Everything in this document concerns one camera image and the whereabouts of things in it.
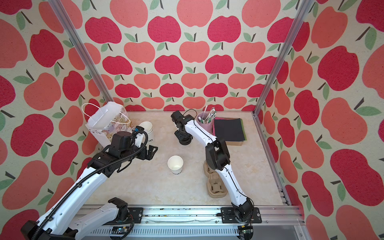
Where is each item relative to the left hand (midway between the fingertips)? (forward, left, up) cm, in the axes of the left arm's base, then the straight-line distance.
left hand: (152, 146), depth 75 cm
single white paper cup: (0, -10, -19) cm, 21 cm away
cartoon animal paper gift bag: (+21, +34, -4) cm, 40 cm away
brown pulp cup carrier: (-15, -33, -18) cm, 40 cm away
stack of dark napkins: (+22, -46, -14) cm, 53 cm away
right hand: (+20, -17, -15) cm, 31 cm away
